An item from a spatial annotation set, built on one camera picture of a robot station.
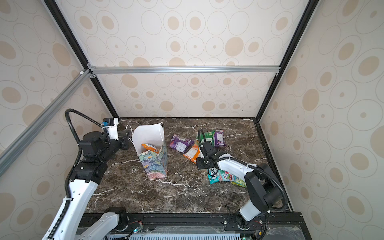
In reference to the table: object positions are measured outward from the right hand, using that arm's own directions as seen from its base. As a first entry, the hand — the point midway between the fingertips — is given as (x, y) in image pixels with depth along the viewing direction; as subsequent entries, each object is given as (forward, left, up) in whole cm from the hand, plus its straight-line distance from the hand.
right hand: (200, 163), depth 90 cm
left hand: (+2, +31, +31) cm, 44 cm away
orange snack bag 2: (+7, +5, -1) cm, 9 cm away
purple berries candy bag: (+19, -14, 0) cm, 24 cm away
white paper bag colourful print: (-6, +23, +11) cm, 26 cm away
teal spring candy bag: (-10, -8, +5) cm, 14 cm away
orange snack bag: (+6, +30, +9) cm, 32 cm away
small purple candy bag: (+15, +13, 0) cm, 20 cm away
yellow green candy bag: (-11, -22, -2) cm, 25 cm away
